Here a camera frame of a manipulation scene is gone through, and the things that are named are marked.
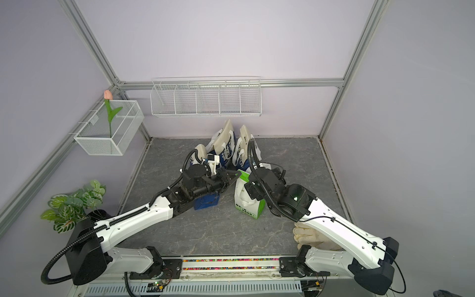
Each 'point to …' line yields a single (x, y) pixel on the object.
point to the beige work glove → (305, 234)
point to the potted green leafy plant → (65, 210)
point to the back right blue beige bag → (240, 158)
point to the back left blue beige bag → (222, 145)
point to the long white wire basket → (228, 96)
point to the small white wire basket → (107, 130)
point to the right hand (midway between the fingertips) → (261, 175)
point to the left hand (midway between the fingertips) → (243, 175)
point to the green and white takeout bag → (243, 200)
